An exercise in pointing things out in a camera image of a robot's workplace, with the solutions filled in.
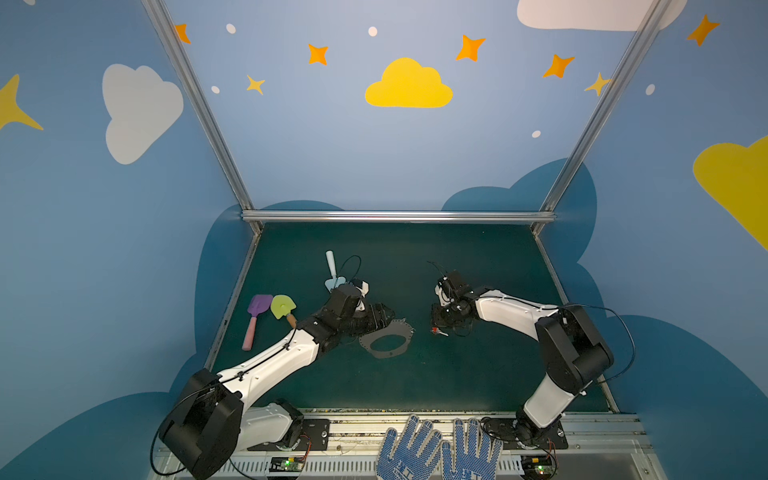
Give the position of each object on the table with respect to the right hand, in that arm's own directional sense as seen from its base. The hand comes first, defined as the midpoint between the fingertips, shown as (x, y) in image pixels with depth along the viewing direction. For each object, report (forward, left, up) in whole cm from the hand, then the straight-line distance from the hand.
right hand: (435, 318), depth 93 cm
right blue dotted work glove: (-37, -8, -1) cm, 38 cm away
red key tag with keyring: (-3, 0, -3) cm, 4 cm away
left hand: (-7, +13, +12) cm, 19 cm away
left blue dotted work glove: (-37, +10, -1) cm, 38 cm away
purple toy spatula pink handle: (+2, +59, 0) cm, 59 cm away
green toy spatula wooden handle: (+2, +51, 0) cm, 51 cm away
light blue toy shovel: (+14, +36, -3) cm, 38 cm away
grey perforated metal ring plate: (-3, +12, -2) cm, 13 cm away
